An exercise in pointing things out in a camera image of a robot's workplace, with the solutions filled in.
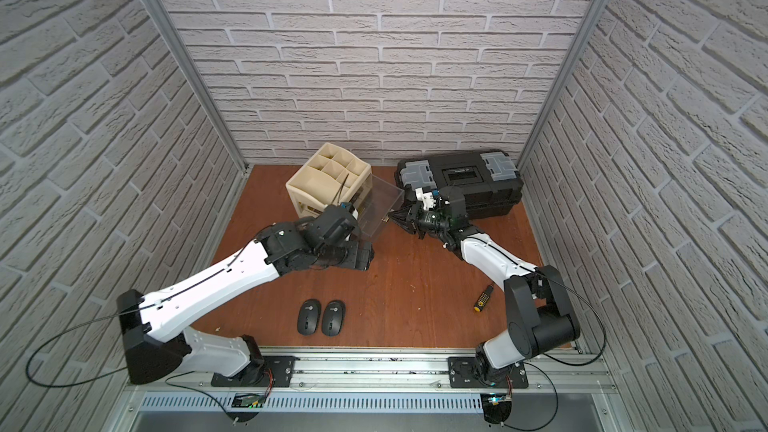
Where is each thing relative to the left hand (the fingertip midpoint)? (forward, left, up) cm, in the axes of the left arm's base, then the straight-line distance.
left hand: (365, 249), depth 72 cm
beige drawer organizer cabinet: (+20, +11, +5) cm, 23 cm away
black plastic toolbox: (+28, -38, -4) cm, 48 cm away
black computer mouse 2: (-10, +9, -20) cm, 25 cm away
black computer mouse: (-10, +16, -20) cm, 28 cm away
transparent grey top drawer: (+26, -1, -15) cm, 30 cm away
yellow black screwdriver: (-5, -34, -20) cm, 39 cm away
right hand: (+11, -7, -1) cm, 13 cm away
